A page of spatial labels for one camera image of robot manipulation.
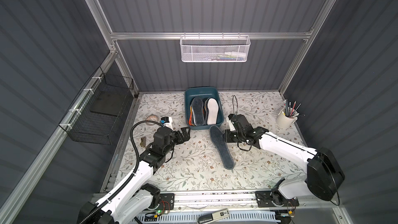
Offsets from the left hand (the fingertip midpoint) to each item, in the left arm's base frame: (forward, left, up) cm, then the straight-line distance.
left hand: (185, 131), depth 79 cm
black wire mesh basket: (+2, +42, +10) cm, 43 cm away
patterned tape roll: (+21, +25, -17) cm, 37 cm away
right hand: (+1, -21, -7) cm, 22 cm away
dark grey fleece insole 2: (+26, -11, -14) cm, 32 cm away
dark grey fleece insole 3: (-1, -18, -9) cm, 20 cm away
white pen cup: (+12, -59, -9) cm, 61 cm away
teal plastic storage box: (+44, -11, -16) cm, 48 cm away
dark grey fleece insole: (+27, -6, -12) cm, 30 cm away
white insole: (+27, -16, -13) cm, 34 cm away
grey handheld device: (-34, -15, -13) cm, 40 cm away
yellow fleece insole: (+16, -1, -15) cm, 22 cm away
